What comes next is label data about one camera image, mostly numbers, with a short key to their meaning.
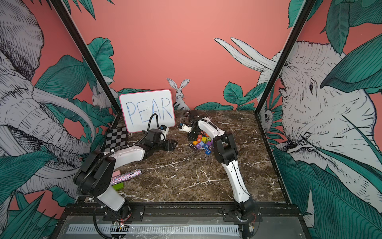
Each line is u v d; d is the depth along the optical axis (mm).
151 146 728
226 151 626
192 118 855
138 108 1007
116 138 1005
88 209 751
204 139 1009
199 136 999
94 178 458
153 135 729
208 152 973
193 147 982
